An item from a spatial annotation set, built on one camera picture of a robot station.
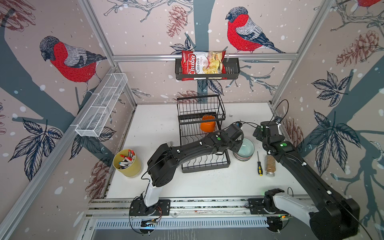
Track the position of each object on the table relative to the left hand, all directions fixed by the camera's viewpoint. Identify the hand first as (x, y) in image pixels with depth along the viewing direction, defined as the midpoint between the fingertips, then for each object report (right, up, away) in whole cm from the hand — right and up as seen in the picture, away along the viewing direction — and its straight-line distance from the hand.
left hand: (238, 143), depth 80 cm
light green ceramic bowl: (+6, -6, +5) cm, 9 cm away
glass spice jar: (+19, -13, +3) cm, 23 cm away
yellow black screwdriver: (+14, -16, +6) cm, 22 cm away
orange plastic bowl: (-15, +7, +20) cm, 26 cm away
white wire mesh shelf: (-75, +21, -1) cm, 77 cm away
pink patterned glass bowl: (+2, -9, +2) cm, 9 cm away
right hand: (+14, +5, +1) cm, 15 cm away
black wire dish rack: (-26, +19, +11) cm, 34 cm away
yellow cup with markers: (-61, -10, 0) cm, 62 cm away
